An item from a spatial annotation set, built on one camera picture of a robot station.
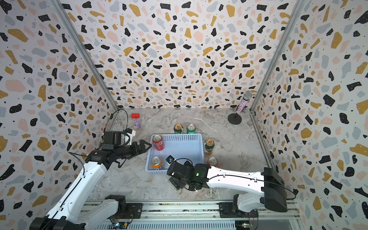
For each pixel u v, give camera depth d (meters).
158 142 0.90
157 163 0.80
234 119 1.17
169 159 0.64
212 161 0.81
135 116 1.18
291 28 0.78
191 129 0.97
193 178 0.52
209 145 0.88
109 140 0.58
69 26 0.75
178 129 0.96
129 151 0.66
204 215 0.73
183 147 0.98
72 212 0.39
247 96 0.84
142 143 0.69
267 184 0.42
